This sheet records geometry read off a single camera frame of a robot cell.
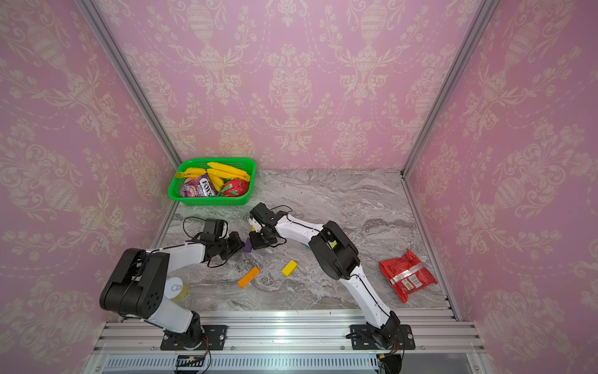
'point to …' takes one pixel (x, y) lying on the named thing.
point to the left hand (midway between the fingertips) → (247, 243)
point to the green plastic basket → (248, 164)
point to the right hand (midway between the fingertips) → (248, 253)
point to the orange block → (244, 281)
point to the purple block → (247, 246)
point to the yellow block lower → (290, 268)
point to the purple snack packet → (198, 187)
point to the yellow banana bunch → (215, 171)
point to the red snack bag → (406, 274)
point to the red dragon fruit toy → (235, 188)
